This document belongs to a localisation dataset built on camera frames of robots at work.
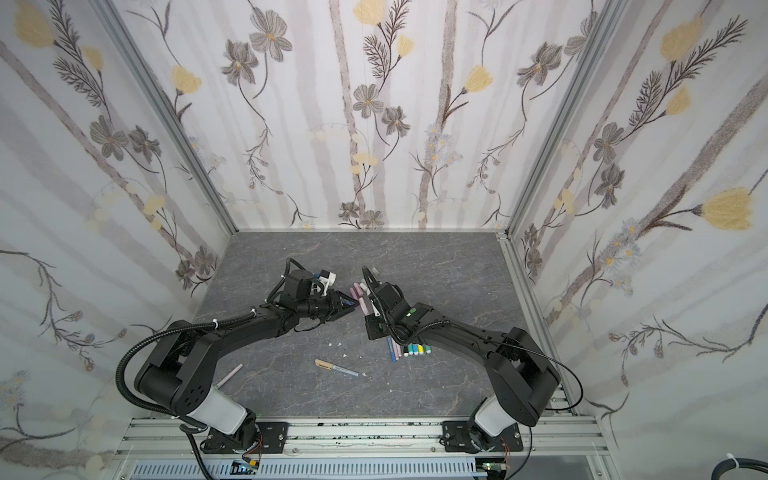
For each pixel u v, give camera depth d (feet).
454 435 2.41
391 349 2.91
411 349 2.90
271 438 2.41
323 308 2.56
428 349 2.90
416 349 2.90
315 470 2.30
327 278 2.79
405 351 2.89
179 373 1.47
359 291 3.33
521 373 1.44
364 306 2.87
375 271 3.54
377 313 2.49
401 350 2.90
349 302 2.75
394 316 2.13
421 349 2.90
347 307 2.69
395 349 2.90
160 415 2.55
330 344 2.97
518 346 1.46
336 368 2.81
